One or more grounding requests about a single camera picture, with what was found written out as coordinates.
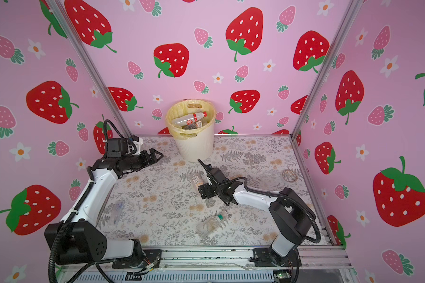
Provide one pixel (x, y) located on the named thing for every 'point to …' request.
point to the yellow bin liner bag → (186, 107)
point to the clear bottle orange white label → (196, 178)
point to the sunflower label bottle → (196, 124)
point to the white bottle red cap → (183, 119)
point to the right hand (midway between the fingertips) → (204, 186)
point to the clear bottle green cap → (208, 224)
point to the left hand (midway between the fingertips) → (156, 156)
